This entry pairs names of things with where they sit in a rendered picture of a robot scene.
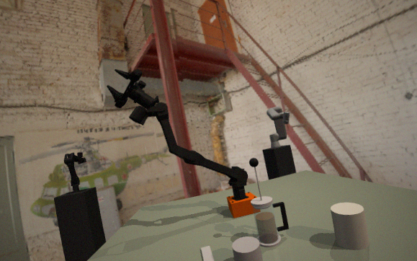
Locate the short white cylinder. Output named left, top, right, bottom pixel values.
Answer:
left=232, top=236, right=263, bottom=261

